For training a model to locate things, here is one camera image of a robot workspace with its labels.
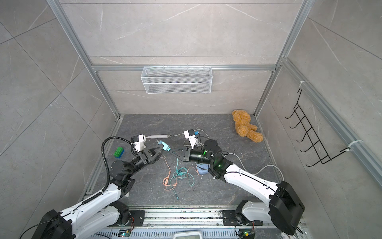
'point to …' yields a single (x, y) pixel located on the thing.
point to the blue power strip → (202, 171)
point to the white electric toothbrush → (157, 136)
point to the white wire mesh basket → (177, 79)
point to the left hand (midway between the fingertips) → (165, 148)
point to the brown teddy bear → (243, 127)
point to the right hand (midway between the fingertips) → (171, 154)
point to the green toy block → (119, 152)
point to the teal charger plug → (165, 147)
